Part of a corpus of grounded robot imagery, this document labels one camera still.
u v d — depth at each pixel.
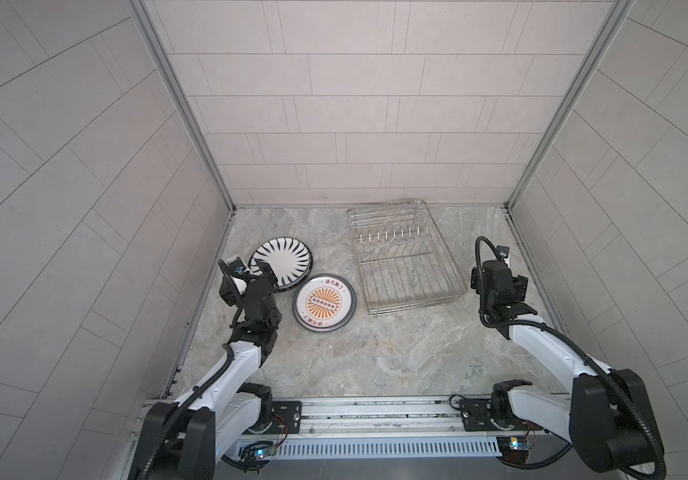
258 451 0.65
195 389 0.43
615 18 0.71
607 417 0.40
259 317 0.60
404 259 0.99
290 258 0.99
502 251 0.72
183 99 0.86
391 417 0.72
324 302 0.89
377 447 0.68
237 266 0.65
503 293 0.64
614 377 0.43
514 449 0.68
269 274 0.75
